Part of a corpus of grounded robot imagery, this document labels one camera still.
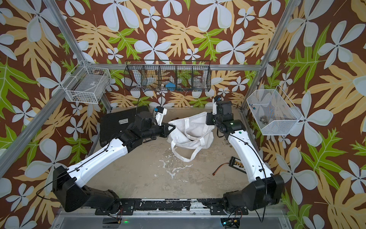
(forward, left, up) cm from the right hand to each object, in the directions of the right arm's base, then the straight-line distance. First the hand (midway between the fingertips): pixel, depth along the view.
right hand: (209, 114), depth 80 cm
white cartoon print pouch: (-1, +9, -17) cm, 19 cm away
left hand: (-9, +19, +1) cm, 21 cm away
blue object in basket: (+24, +23, +1) cm, 34 cm away
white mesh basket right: (+2, -38, -1) cm, 38 cm away
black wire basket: (+32, +27, +4) cm, 42 cm away
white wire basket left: (+17, +73, +8) cm, 76 cm away
